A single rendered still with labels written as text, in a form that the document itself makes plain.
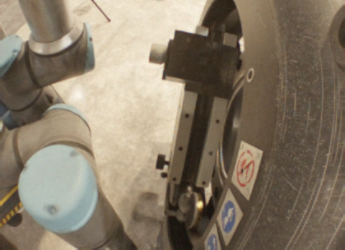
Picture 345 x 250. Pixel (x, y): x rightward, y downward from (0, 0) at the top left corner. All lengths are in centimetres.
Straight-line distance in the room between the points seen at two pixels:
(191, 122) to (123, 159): 63
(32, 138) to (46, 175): 10
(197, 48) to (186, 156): 24
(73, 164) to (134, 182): 78
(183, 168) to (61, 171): 32
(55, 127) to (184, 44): 26
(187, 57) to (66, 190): 29
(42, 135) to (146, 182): 74
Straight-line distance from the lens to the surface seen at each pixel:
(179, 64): 36
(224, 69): 44
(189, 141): 46
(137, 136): 105
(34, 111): 65
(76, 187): 19
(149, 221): 96
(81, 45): 51
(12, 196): 80
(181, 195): 49
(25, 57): 54
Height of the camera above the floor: 95
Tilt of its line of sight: 60 degrees down
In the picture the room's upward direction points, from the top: 17 degrees clockwise
